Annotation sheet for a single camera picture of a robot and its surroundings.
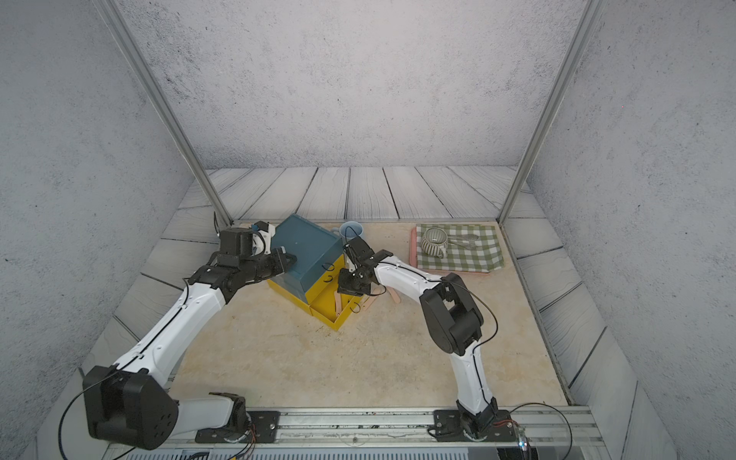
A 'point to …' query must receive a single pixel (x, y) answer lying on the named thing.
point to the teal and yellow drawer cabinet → (311, 281)
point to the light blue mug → (351, 229)
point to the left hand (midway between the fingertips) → (300, 258)
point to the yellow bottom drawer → (327, 305)
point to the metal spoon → (464, 240)
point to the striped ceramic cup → (434, 241)
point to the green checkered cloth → (486, 255)
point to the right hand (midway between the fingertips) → (339, 290)
